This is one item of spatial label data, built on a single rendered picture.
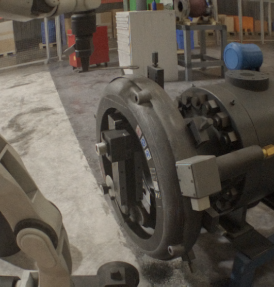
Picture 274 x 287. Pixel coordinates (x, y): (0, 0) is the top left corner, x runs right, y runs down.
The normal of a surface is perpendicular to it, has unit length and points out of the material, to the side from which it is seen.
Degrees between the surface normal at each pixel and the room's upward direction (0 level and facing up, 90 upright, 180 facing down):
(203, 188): 67
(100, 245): 0
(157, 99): 28
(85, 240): 0
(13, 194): 90
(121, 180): 94
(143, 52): 90
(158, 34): 90
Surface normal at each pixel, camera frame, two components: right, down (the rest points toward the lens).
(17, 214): 0.08, 0.38
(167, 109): 0.19, -0.57
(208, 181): 0.38, -0.06
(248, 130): 0.32, -0.30
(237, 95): 0.10, -0.76
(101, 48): 0.50, 0.31
